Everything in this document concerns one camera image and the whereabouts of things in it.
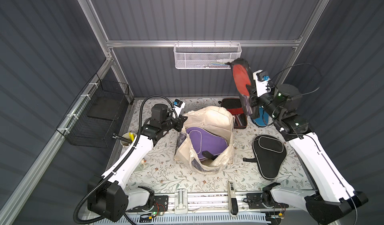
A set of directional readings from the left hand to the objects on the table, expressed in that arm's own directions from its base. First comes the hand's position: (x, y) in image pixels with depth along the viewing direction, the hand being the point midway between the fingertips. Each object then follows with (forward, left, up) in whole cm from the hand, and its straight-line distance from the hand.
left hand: (187, 118), depth 76 cm
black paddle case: (-9, -48, -21) cm, 53 cm away
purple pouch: (-3, -9, -19) cm, 21 cm away
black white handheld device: (-34, -21, -21) cm, 45 cm away
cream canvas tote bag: (+1, -15, -3) cm, 15 cm away
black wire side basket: (-2, +47, +1) cm, 47 cm away
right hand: (+3, -29, +21) cm, 36 cm away
